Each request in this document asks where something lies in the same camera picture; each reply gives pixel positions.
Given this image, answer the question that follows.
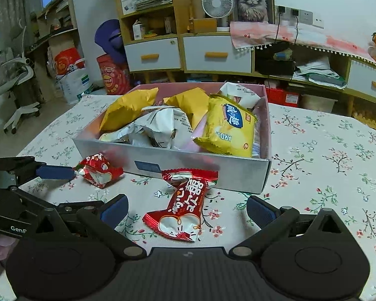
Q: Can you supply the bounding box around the clear plastic storage bin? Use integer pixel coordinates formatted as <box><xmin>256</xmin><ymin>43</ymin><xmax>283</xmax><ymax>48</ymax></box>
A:
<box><xmin>300</xmin><ymin>95</ymin><xmax>336</xmax><ymax>113</ymax></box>

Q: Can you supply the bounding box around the white shopping bag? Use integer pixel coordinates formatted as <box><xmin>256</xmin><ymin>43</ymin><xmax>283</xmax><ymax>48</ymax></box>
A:
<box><xmin>53</xmin><ymin>48</ymin><xmax>93</xmax><ymax>105</ymax></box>

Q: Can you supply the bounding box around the white snack bag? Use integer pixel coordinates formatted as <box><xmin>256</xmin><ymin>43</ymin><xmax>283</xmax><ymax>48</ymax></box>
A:
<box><xmin>99</xmin><ymin>105</ymin><xmax>193</xmax><ymax>150</ymax></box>

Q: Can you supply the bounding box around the large yellow snack bag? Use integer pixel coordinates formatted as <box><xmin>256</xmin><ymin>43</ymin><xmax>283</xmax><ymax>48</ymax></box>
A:
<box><xmin>100</xmin><ymin>88</ymin><xmax>158</xmax><ymax>132</ymax></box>

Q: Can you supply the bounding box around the long white drawer cabinet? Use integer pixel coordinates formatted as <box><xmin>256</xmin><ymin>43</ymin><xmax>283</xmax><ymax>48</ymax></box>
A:
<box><xmin>180</xmin><ymin>33</ymin><xmax>376</xmax><ymax>103</ymax></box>

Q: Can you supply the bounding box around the wooden shelf cabinet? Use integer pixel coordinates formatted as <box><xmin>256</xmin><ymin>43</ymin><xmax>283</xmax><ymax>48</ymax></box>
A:
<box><xmin>115</xmin><ymin>0</ymin><xmax>190</xmax><ymax>76</ymax></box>

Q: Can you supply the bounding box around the yellow cracker bag blue logo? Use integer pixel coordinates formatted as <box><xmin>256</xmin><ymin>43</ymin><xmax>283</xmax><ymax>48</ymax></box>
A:
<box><xmin>194</xmin><ymin>95</ymin><xmax>257</xmax><ymax>158</ymax></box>

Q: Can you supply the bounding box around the pink cardboard box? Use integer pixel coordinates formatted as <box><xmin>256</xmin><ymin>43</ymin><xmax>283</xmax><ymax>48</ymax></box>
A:
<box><xmin>74</xmin><ymin>84</ymin><xmax>272</xmax><ymax>194</ymax></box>

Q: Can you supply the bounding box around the red printed bag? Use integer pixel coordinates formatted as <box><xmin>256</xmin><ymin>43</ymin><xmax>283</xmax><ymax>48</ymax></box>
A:
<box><xmin>96</xmin><ymin>54</ymin><xmax>132</xmax><ymax>95</ymax></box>

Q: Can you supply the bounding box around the red snack packet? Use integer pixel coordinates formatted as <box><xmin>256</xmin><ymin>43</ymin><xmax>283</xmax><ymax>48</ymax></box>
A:
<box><xmin>74</xmin><ymin>153</ymin><xmax>124</xmax><ymax>189</ymax></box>
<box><xmin>142</xmin><ymin>168</ymin><xmax>219</xmax><ymax>243</ymax></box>

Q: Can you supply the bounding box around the pink cabinet cloth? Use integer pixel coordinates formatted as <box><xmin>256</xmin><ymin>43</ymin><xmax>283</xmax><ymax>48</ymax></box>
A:
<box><xmin>229</xmin><ymin>22</ymin><xmax>376</xmax><ymax>66</ymax></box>

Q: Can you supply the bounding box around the gold foil snack pouch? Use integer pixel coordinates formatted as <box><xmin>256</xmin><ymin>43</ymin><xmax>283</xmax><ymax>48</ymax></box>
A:
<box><xmin>163</xmin><ymin>88</ymin><xmax>209</xmax><ymax>129</ymax></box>

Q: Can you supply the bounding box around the white office chair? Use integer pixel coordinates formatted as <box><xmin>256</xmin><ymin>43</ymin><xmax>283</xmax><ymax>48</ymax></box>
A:
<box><xmin>0</xmin><ymin>24</ymin><xmax>41</xmax><ymax>134</ymax></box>

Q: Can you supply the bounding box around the small white desk fan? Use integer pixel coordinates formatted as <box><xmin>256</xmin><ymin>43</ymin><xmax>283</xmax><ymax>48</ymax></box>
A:
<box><xmin>202</xmin><ymin>0</ymin><xmax>234</xmax><ymax>32</ymax></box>

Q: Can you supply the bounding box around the red storage box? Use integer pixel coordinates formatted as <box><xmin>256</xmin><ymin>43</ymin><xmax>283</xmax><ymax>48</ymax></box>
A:
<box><xmin>265</xmin><ymin>87</ymin><xmax>300</xmax><ymax>107</ymax></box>

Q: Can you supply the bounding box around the floral tablecloth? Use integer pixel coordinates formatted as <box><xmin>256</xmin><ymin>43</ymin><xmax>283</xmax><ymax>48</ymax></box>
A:
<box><xmin>0</xmin><ymin>93</ymin><xmax>376</xmax><ymax>301</ymax></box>

